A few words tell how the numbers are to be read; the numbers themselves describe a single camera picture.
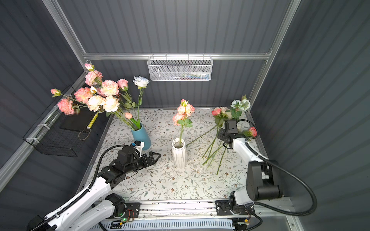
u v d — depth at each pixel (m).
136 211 0.73
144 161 0.69
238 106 0.99
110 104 0.65
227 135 0.68
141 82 0.72
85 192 0.48
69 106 0.62
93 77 0.62
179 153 0.74
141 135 0.85
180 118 0.66
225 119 1.11
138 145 0.73
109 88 0.63
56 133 0.69
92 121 0.76
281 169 0.41
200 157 0.94
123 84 0.71
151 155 0.71
